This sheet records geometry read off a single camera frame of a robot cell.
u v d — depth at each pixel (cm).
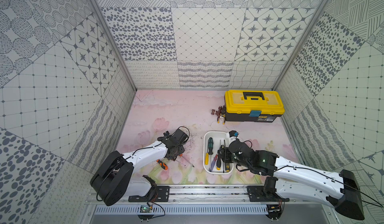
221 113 104
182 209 70
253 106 89
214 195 76
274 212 72
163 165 82
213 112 104
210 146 88
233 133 69
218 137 93
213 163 84
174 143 67
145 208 72
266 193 65
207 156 86
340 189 41
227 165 82
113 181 41
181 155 86
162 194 73
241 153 54
